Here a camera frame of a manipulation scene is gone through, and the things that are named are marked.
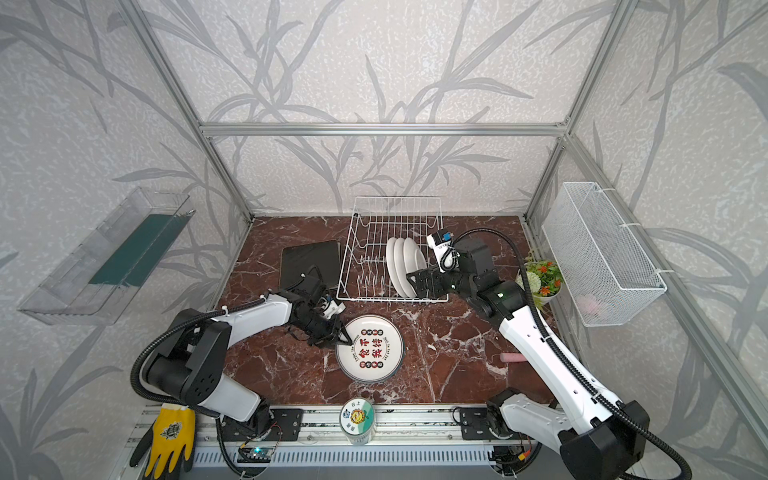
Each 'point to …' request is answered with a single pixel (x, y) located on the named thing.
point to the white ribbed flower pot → (544, 279)
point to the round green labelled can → (356, 419)
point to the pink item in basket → (589, 305)
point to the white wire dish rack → (374, 222)
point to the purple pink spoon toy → (512, 357)
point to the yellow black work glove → (169, 443)
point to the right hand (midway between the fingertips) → (424, 261)
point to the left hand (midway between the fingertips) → (352, 333)
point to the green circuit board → (257, 454)
